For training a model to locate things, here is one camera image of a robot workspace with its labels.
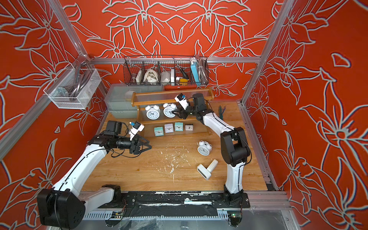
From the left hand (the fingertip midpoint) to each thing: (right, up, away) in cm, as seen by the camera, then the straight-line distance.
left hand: (148, 144), depth 73 cm
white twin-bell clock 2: (+31, -5, +11) cm, 33 cm away
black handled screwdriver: (+18, +44, +22) cm, 52 cm away
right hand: (+11, +19, +14) cm, 26 cm away
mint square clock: (+15, +7, +24) cm, 30 cm away
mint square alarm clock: (+1, +4, +22) cm, 22 cm away
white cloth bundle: (-3, +40, +17) cm, 44 cm away
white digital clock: (+30, -17, +6) cm, 35 cm away
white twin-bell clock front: (0, +17, +12) cm, 21 cm away
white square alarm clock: (+8, +6, +23) cm, 25 cm away
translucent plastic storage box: (-27, +27, +25) cm, 45 cm away
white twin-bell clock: (+9, +19, +12) cm, 24 cm away
